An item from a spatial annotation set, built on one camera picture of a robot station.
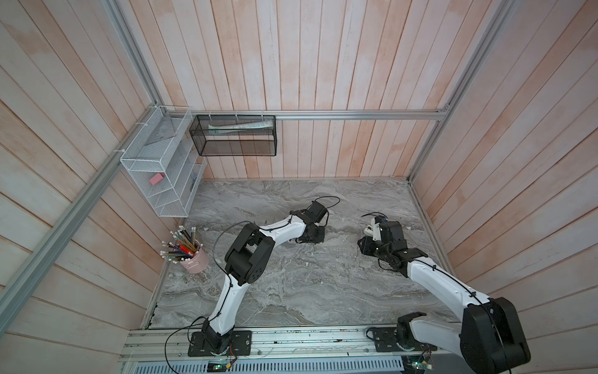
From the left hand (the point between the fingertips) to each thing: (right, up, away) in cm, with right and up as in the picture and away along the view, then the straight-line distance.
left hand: (317, 240), depth 98 cm
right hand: (+16, +2, -8) cm, 18 cm away
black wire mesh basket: (-38, +48, +9) cm, 61 cm away
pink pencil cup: (-45, -6, -14) cm, 48 cm away
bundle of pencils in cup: (-50, 0, -16) cm, 52 cm away
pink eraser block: (-60, +25, -16) cm, 67 cm away
